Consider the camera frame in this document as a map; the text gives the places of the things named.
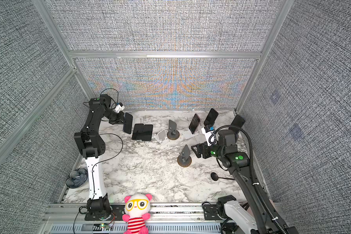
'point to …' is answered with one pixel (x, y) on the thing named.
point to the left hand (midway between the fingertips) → (126, 122)
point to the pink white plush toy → (137, 208)
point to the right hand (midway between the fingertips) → (199, 144)
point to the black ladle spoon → (215, 177)
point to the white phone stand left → (161, 137)
